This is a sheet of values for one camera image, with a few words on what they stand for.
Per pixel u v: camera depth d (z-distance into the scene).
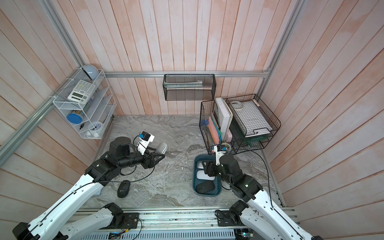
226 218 0.73
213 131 1.02
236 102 1.01
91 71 0.82
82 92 0.76
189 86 0.88
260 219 0.57
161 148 0.69
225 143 0.96
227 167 0.53
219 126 0.95
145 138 0.58
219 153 0.66
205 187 0.82
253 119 0.91
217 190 0.82
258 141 0.93
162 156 0.66
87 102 0.75
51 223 0.39
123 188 0.83
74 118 0.76
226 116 0.86
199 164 0.91
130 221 0.73
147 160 0.59
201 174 0.90
